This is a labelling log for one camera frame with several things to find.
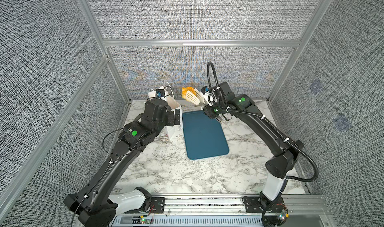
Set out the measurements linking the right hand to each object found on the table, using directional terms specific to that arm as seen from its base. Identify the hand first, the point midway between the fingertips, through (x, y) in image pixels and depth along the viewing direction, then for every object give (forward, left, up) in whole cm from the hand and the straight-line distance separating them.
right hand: (206, 108), depth 79 cm
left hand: (-9, +17, +8) cm, 21 cm away
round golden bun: (+6, +11, +7) cm, 15 cm away
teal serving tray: (-2, 0, -26) cm, 26 cm away
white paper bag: (-1, +20, -19) cm, 28 cm away
